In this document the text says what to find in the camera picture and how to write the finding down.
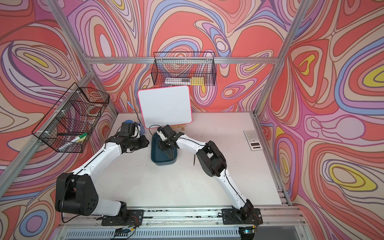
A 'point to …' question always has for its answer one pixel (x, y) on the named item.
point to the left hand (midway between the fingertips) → (148, 142)
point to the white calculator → (252, 139)
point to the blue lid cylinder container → (128, 121)
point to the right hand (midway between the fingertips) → (163, 148)
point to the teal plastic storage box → (163, 152)
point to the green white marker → (78, 139)
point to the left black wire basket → (66, 124)
